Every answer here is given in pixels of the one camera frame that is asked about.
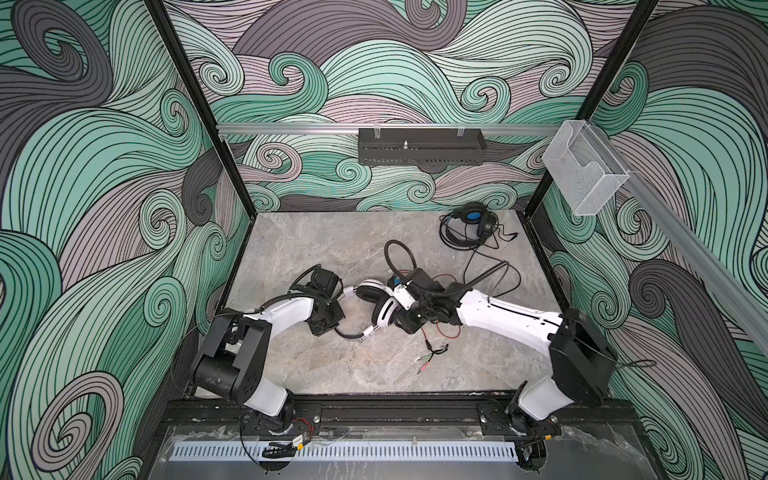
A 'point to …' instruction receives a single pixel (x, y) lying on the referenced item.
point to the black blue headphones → (469, 226)
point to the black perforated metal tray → (421, 146)
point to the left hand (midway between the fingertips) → (338, 319)
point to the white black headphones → (386, 305)
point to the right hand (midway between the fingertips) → (401, 317)
